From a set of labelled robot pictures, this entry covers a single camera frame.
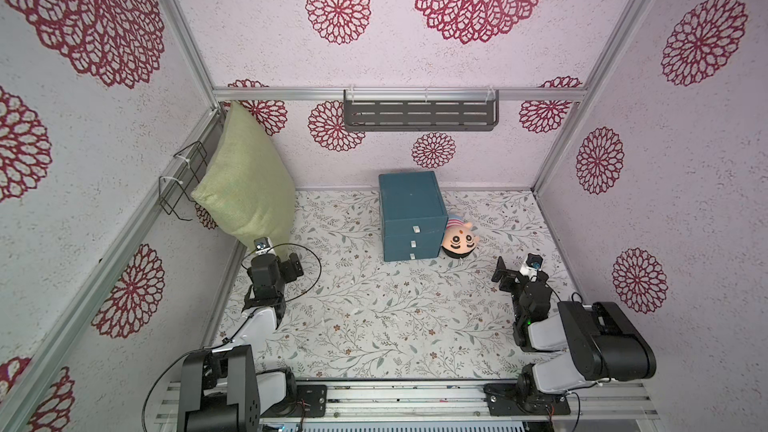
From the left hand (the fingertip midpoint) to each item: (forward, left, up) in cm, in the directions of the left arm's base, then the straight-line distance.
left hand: (281, 259), depth 90 cm
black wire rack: (+6, +21, +23) cm, 32 cm away
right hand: (0, -70, +1) cm, 70 cm away
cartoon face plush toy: (+8, -55, -1) cm, 56 cm away
